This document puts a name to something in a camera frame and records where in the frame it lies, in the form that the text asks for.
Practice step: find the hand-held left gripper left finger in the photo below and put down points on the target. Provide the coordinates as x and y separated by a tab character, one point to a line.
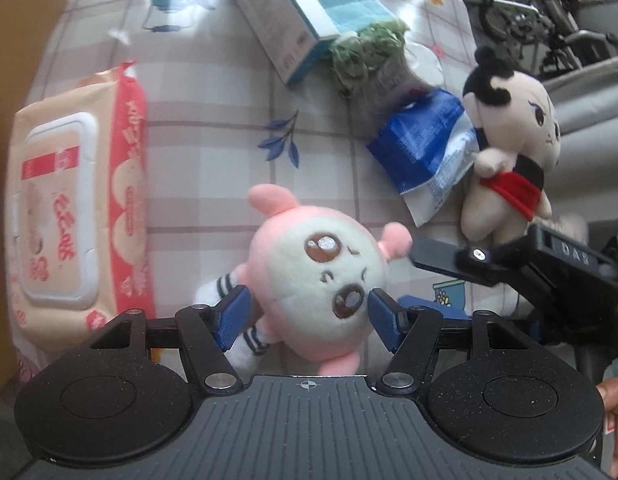
231	317

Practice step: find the pink round-faced plush toy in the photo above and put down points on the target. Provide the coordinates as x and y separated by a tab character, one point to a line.
299	270

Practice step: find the checked floral tablecloth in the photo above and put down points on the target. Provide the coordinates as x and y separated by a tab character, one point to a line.
214	120

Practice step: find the folded wheelchair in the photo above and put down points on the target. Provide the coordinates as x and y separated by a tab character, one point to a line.
514	15

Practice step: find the green leafy plant pot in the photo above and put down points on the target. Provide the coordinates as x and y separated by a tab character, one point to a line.
394	82

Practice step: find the brown cardboard box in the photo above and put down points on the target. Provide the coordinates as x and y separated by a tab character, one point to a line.
24	5

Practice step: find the person's right hand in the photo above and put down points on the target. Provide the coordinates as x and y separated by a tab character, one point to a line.
614	402

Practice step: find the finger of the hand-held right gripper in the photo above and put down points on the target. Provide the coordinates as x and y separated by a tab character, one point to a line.
454	260
439	309

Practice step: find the pink wet wipes pack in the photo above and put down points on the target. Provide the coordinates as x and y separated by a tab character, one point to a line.
54	210

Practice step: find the blue white plastic packet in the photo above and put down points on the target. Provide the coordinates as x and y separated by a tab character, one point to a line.
419	145

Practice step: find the white blue face mask box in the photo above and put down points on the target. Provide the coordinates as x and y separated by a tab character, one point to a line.
274	15

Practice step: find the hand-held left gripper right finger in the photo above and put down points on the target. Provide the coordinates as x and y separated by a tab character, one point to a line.
384	320

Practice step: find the black-haired plush doll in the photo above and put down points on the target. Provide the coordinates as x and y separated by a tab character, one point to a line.
519	110

